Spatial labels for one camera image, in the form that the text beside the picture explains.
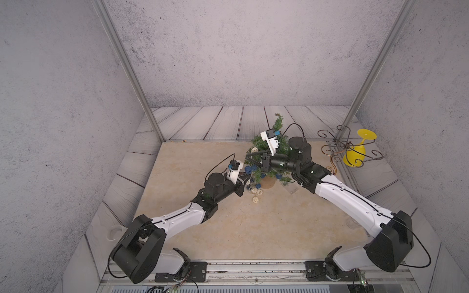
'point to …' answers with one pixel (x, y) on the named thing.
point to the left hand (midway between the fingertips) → (251, 175)
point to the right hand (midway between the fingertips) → (247, 158)
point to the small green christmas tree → (268, 180)
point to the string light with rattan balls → (249, 170)
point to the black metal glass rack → (341, 141)
